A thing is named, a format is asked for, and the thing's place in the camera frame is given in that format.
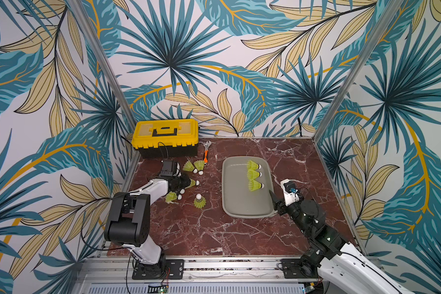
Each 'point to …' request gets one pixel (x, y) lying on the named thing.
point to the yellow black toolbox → (171, 138)
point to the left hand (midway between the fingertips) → (189, 181)
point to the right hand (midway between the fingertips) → (279, 187)
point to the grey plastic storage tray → (246, 181)
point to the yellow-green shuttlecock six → (193, 182)
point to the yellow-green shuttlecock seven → (199, 201)
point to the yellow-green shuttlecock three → (254, 185)
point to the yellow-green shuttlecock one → (253, 174)
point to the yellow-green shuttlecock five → (199, 165)
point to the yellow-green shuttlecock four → (189, 167)
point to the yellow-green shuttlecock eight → (171, 196)
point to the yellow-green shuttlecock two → (252, 166)
